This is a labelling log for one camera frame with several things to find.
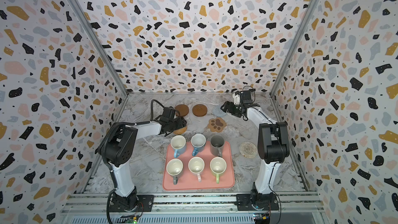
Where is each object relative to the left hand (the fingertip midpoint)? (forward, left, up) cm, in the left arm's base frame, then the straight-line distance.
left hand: (185, 122), depth 100 cm
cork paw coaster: (0, -20, -3) cm, 21 cm away
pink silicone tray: (-35, -4, -1) cm, 35 cm away
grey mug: (-16, -19, +1) cm, 25 cm away
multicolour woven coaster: (-18, -38, -4) cm, 42 cm away
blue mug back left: (-15, +3, +1) cm, 16 cm away
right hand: (+5, -26, +8) cm, 28 cm away
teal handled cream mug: (-28, +4, -1) cm, 29 cm away
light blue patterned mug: (-14, -8, +2) cm, 17 cm away
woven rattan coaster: (-4, +3, -4) cm, 7 cm away
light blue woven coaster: (+11, -22, -4) cm, 25 cm away
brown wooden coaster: (+13, -9, -4) cm, 16 cm away
